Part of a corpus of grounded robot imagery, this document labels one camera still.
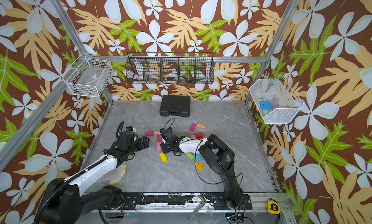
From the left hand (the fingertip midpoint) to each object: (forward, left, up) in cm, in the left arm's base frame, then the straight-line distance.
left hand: (144, 139), depth 88 cm
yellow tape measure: (-35, -69, -5) cm, 78 cm away
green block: (-8, -28, -7) cm, 30 cm away
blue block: (-9, -33, -7) cm, 35 cm away
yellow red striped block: (-14, -34, -7) cm, 38 cm away
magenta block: (+8, 0, -7) cm, 11 cm away
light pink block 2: (+7, -31, -8) cm, 32 cm away
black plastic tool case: (+33, -17, -5) cm, 37 cm away
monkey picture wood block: (+16, -36, -8) cm, 40 cm away
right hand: (-1, -10, -8) cm, 13 cm away
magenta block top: (+15, -31, -9) cm, 35 cm away
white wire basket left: (+28, +35, +25) cm, 51 cm away
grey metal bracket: (-37, -31, -7) cm, 48 cm away
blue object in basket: (+13, -72, +18) cm, 75 cm away
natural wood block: (+12, -4, -11) cm, 17 cm away
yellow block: (-9, -12, -7) cm, 16 cm away
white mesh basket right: (+15, -79, +18) cm, 83 cm away
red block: (+8, -35, -8) cm, 37 cm away
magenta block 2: (+6, -7, -9) cm, 12 cm away
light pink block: (-2, -8, -8) cm, 11 cm away
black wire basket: (+42, -15, +23) cm, 50 cm away
